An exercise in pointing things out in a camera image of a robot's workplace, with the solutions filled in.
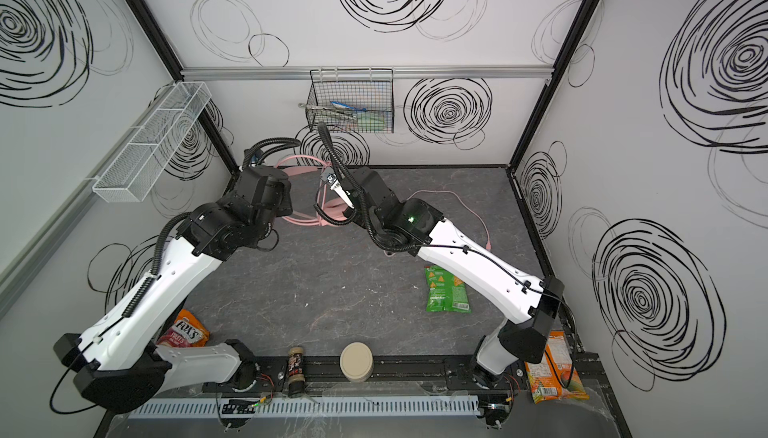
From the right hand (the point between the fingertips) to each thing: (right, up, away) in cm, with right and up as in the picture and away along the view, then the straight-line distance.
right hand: (358, 186), depth 67 cm
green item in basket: (+2, +20, +19) cm, 28 cm away
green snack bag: (+23, -30, +17) cm, 42 cm away
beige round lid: (-1, -42, +2) cm, 42 cm away
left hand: (-19, -1, +1) cm, 19 cm away
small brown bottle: (-15, -46, +3) cm, 49 cm away
